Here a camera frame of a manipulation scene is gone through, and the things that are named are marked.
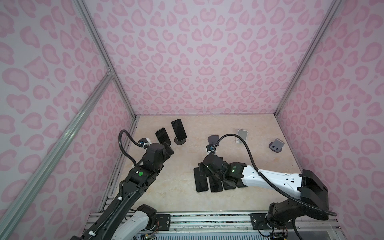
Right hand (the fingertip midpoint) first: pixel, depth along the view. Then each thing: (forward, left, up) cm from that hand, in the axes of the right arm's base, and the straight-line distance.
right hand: (205, 163), depth 80 cm
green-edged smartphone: (-17, -12, +17) cm, 27 cm away
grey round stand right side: (+18, -47, -11) cm, 51 cm away
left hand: (+5, +21, +9) cm, 23 cm away
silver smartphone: (+25, +17, -3) cm, 30 cm away
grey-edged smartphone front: (-17, -8, +15) cm, 24 cm away
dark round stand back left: (+21, +17, -13) cm, 30 cm away
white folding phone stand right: (+25, -26, -8) cm, 37 cm away
